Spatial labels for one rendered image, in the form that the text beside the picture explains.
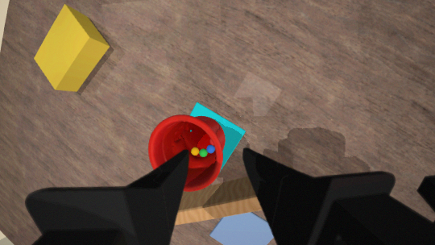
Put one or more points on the blue marble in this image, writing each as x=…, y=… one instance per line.
x=210, y=149

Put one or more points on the yellow marble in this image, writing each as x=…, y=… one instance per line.
x=194, y=151

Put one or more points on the tan wooden bar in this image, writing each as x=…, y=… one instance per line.
x=218, y=201

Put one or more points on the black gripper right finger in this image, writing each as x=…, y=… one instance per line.
x=296, y=204

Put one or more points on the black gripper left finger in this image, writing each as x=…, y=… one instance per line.
x=145, y=210

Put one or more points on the red cup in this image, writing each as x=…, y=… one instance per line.
x=173, y=135

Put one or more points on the green marble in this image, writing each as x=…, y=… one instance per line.
x=203, y=152

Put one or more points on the yellow block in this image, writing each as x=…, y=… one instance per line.
x=70, y=50

